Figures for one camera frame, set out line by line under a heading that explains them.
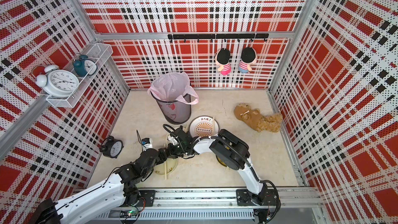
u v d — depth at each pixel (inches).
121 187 21.9
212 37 34.8
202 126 39.8
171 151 30.8
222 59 38.3
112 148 32.6
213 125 39.2
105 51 33.1
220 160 33.2
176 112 34.9
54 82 24.0
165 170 31.9
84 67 28.2
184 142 29.0
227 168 31.7
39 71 23.2
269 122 35.6
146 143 28.8
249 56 36.6
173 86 37.8
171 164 32.9
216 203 28.9
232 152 20.3
